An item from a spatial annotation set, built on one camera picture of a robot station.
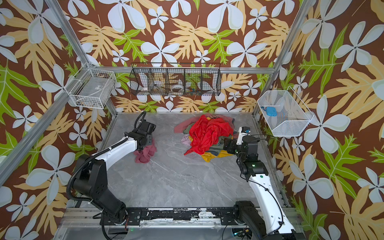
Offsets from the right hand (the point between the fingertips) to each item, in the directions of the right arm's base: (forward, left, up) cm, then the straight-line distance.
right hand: (230, 139), depth 78 cm
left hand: (+10, +51, -9) cm, 53 cm away
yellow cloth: (0, +11, -20) cm, 23 cm away
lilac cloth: (+13, +25, -20) cm, 34 cm away
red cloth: (+10, +13, -8) cm, 18 cm away
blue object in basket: (+17, -26, +4) cm, 31 cm away
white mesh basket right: (+13, -33, +5) cm, 35 cm away
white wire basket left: (+28, +79, +13) cm, 85 cm away
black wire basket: (+42, +31, +10) cm, 53 cm away
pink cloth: (-1, +50, -15) cm, 52 cm away
